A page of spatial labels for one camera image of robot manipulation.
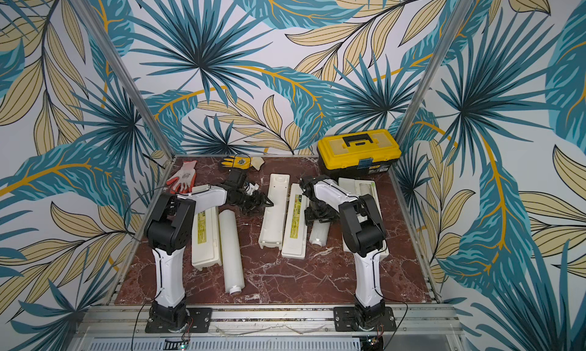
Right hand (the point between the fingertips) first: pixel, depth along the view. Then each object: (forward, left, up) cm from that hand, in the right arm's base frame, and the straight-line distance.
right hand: (321, 224), depth 95 cm
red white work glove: (+25, +63, +1) cm, 68 cm away
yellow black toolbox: (+24, -16, +16) cm, 33 cm away
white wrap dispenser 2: (-2, +21, -1) cm, 21 cm away
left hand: (+6, +22, +3) cm, 23 cm away
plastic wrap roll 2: (-7, +2, +4) cm, 8 cm away
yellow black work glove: (+35, +36, +2) cm, 50 cm away
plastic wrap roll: (-16, +35, +4) cm, 38 cm away
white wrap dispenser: (-13, +42, +8) cm, 45 cm away
